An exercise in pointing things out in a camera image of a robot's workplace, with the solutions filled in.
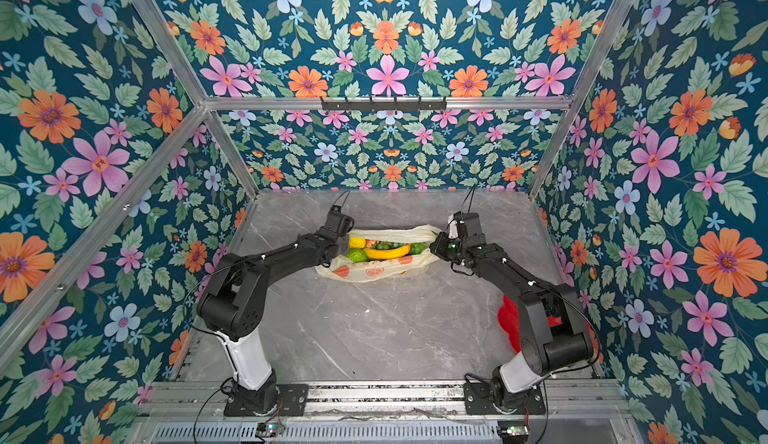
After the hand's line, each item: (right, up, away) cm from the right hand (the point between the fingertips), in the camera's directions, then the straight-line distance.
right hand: (430, 242), depth 90 cm
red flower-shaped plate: (+22, -22, -4) cm, 32 cm away
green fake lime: (-24, -5, +5) cm, 25 cm away
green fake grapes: (-15, -2, +7) cm, 17 cm away
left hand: (-30, +4, +6) cm, 31 cm away
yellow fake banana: (-14, -4, +4) cm, 15 cm away
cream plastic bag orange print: (-26, -9, -1) cm, 27 cm away
